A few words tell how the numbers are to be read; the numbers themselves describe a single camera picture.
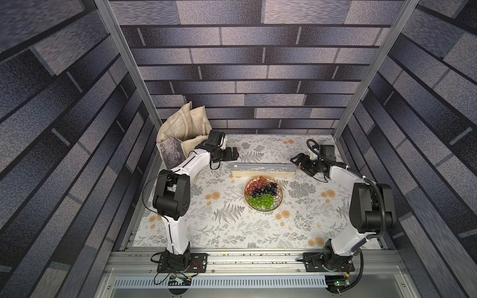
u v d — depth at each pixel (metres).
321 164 0.79
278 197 0.90
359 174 0.99
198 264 0.74
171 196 0.51
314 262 0.73
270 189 0.91
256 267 0.73
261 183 0.93
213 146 0.76
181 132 1.00
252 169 0.96
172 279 0.71
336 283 0.70
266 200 0.89
